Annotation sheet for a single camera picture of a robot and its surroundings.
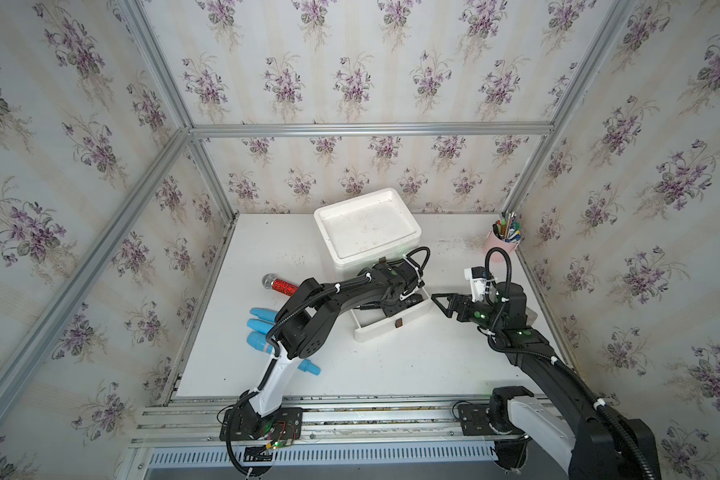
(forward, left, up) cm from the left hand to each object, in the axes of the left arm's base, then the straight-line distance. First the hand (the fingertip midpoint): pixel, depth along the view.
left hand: (390, 302), depth 95 cm
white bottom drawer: (-9, +7, +6) cm, 13 cm away
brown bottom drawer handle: (-9, -1, +4) cm, 10 cm away
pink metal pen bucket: (-5, -20, +34) cm, 40 cm away
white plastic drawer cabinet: (+10, +11, +23) cm, 27 cm away
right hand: (-6, -14, +13) cm, 20 cm away
